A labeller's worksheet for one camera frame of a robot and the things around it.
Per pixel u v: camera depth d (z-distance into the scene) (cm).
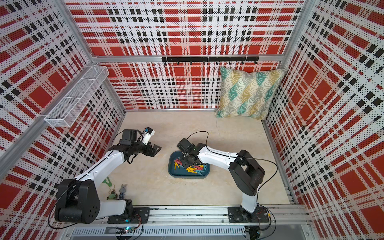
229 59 89
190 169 88
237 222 72
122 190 80
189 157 63
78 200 41
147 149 77
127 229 69
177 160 92
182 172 88
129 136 68
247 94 94
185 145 69
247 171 47
